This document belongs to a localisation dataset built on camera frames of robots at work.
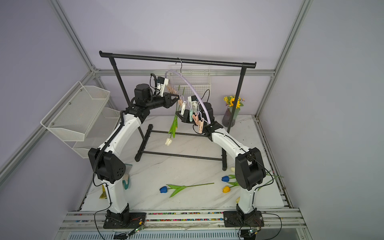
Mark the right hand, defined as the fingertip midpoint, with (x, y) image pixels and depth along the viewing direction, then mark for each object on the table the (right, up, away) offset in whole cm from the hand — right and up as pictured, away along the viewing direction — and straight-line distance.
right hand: (176, 115), depth 80 cm
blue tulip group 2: (+28, -37, +6) cm, 47 cm away
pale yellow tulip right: (+34, -46, 0) cm, 57 cm away
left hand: (+1, +9, -3) cm, 9 cm away
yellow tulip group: (+28, -42, +1) cm, 50 cm away
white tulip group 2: (+33, -32, +9) cm, 47 cm away
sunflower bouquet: (+32, +10, +13) cm, 36 cm away
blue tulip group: (-7, -42, +2) cm, 42 cm away
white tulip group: (-2, -9, 0) cm, 9 cm away
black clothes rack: (-26, -26, +18) cm, 41 cm away
